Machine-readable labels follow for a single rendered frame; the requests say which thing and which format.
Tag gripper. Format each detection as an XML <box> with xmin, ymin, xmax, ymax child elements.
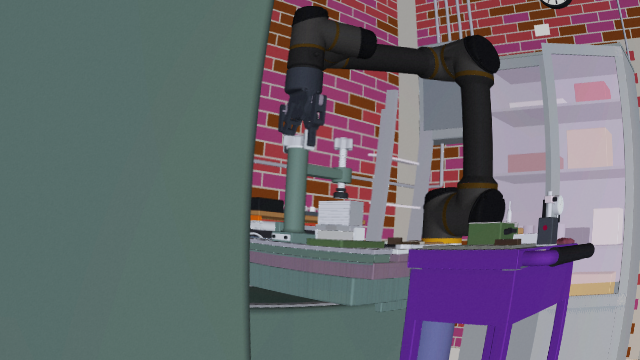
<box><xmin>277</xmin><ymin>66</ymin><xmax>329</xmax><ymax>148</ymax></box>

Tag white pillar lock collar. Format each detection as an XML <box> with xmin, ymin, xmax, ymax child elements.
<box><xmin>281</xmin><ymin>131</ymin><xmax>308</xmax><ymax>153</ymax></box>

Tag white clamp screw with pad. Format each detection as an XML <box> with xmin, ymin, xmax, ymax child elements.
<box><xmin>333</xmin><ymin>137</ymin><xmax>354</xmax><ymax>202</ymax></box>

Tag green clamp pillar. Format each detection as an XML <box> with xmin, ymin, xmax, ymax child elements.
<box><xmin>272</xmin><ymin>148</ymin><xmax>353</xmax><ymax>245</ymax></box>

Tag white steel block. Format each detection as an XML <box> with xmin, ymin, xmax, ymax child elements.
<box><xmin>317</xmin><ymin>200</ymin><xmax>366</xmax><ymax>228</ymax></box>

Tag light grey riser block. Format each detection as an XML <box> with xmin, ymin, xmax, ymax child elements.
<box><xmin>314</xmin><ymin>225</ymin><xmax>368</xmax><ymax>242</ymax></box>

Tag brown flat block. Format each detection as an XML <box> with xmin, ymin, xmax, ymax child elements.
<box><xmin>386</xmin><ymin>236</ymin><xmax>422</xmax><ymax>249</ymax></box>

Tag grey-green knee mill body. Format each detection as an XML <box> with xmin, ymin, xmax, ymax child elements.
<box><xmin>0</xmin><ymin>0</ymin><xmax>412</xmax><ymax>360</ymax></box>

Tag black dial indicator stand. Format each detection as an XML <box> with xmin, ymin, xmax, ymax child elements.
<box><xmin>536</xmin><ymin>190</ymin><xmax>566</xmax><ymax>246</ymax></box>

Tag grey ladder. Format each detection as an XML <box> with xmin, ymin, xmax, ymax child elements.
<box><xmin>366</xmin><ymin>89</ymin><xmax>437</xmax><ymax>242</ymax></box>

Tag black and orange box stack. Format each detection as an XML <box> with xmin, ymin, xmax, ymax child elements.
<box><xmin>249</xmin><ymin>196</ymin><xmax>287</xmax><ymax>236</ymax></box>

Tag dark green flat plate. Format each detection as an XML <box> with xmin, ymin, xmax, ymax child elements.
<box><xmin>305</xmin><ymin>237</ymin><xmax>387</xmax><ymax>250</ymax></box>

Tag green box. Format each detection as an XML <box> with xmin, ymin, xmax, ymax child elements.
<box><xmin>467</xmin><ymin>221</ymin><xmax>520</xmax><ymax>247</ymax></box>

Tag purple cart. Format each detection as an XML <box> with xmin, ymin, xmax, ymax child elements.
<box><xmin>399</xmin><ymin>242</ymin><xmax>597</xmax><ymax>360</ymax></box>

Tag grey glass-door cabinet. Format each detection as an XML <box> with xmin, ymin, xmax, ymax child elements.
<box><xmin>457</xmin><ymin>41</ymin><xmax>640</xmax><ymax>360</ymax></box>

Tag grey wall box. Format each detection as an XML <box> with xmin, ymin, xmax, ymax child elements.
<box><xmin>418</xmin><ymin>76</ymin><xmax>465</xmax><ymax>132</ymax></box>

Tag grey wall pipes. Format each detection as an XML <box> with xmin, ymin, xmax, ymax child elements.
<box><xmin>432</xmin><ymin>0</ymin><xmax>477</xmax><ymax>45</ymax></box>

